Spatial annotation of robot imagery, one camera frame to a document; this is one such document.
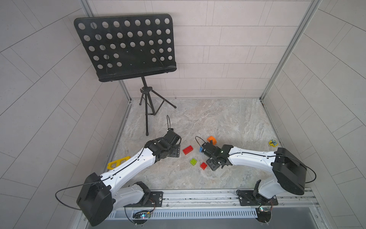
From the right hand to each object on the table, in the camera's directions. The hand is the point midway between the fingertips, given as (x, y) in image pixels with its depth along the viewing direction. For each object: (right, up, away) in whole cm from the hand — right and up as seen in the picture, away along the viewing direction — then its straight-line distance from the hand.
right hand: (212, 163), depth 85 cm
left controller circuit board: (-37, -18, -19) cm, 45 cm away
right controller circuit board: (+23, -19, -16) cm, 33 cm away
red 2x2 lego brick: (-6, 0, -3) cm, 7 cm away
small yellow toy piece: (+39, +10, +6) cm, 41 cm away
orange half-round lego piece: (+1, +13, +10) cm, 17 cm away
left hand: (-22, +10, -3) cm, 24 cm away
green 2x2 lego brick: (-12, +2, -2) cm, 12 cm away
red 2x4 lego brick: (-15, +7, +4) cm, 17 cm away
